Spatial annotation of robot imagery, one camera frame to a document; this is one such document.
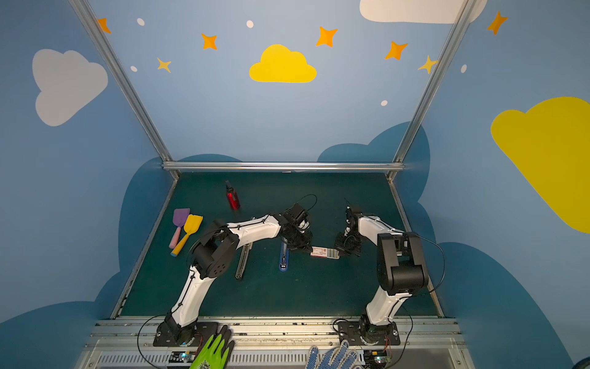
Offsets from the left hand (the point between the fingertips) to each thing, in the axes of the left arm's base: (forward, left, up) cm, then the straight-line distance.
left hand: (316, 250), depth 91 cm
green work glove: (-34, +33, -1) cm, 48 cm away
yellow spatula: (+12, +56, -3) cm, 57 cm away
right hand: (+1, -11, -2) cm, 11 cm away
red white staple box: (0, -4, -2) cm, 5 cm away
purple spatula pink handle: (+15, +61, -2) cm, 63 cm away
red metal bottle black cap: (+21, +36, +8) cm, 43 cm away
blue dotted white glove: (-35, -6, -1) cm, 36 cm away
